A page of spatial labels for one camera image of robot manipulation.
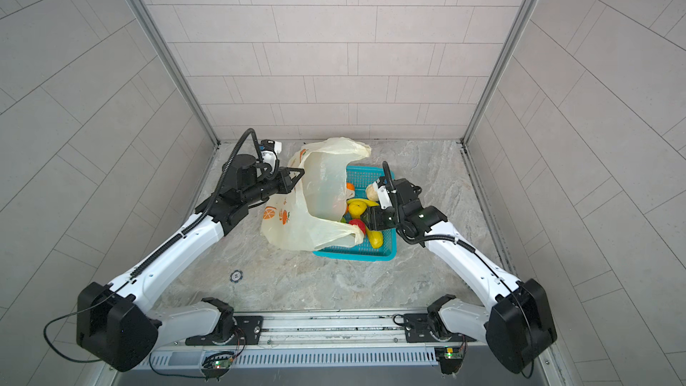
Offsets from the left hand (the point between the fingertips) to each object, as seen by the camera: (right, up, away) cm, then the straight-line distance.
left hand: (309, 168), depth 73 cm
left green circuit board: (-21, -48, -9) cm, 53 cm away
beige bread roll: (+19, -9, +20) cm, 29 cm away
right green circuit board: (+37, -49, -6) cm, 62 cm away
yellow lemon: (+20, -22, +11) cm, 32 cm away
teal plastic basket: (+14, -3, +11) cm, 18 cm away
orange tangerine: (+11, -6, +12) cm, 18 cm away
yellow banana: (+17, -13, +20) cm, 29 cm away
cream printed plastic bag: (+1, -12, -4) cm, 13 cm away
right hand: (+17, -15, +6) cm, 23 cm away
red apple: (+14, -14, -6) cm, 21 cm away
